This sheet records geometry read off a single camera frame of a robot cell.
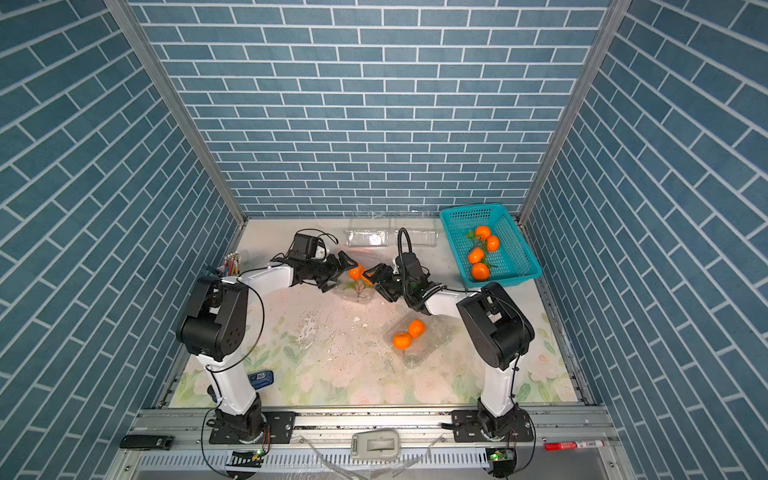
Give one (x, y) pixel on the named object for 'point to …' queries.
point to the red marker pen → (557, 446)
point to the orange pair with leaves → (483, 232)
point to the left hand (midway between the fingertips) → (357, 272)
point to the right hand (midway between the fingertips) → (368, 280)
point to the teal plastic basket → (513, 261)
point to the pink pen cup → (231, 265)
